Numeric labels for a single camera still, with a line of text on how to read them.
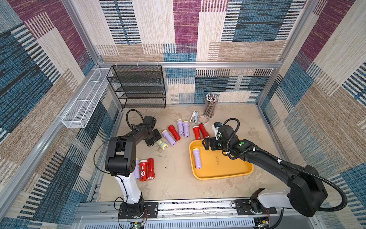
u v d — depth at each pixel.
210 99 0.99
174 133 1.02
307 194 0.41
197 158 0.89
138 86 1.11
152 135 0.85
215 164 0.89
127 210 0.67
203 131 1.02
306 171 0.43
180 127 1.04
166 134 0.99
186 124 1.05
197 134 0.99
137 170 0.83
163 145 0.94
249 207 0.73
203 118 1.12
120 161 0.50
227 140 0.63
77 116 0.91
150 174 0.83
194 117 1.11
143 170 0.84
